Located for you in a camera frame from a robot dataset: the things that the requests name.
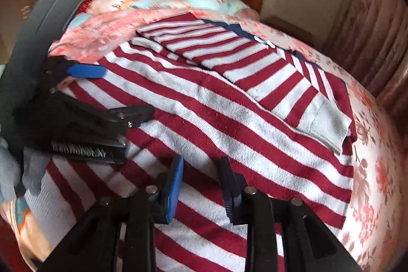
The floral curtain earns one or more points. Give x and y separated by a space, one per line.
373 20

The light blue floral pillow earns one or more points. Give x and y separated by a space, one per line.
197 1

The red white striped sweater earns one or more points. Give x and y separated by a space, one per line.
223 119

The person's left hand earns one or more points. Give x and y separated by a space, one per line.
32 170

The dark wooden nightstand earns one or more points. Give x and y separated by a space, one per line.
280 25

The light blue folded cloth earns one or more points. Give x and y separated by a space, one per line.
76 20

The pink floral bed sheet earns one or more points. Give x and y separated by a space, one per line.
376 163

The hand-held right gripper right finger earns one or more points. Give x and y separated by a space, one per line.
231 192

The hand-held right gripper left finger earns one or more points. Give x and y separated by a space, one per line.
173 189

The orange patterned blanket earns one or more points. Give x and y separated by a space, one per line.
28 233

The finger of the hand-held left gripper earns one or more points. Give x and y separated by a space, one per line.
134 115
86 70

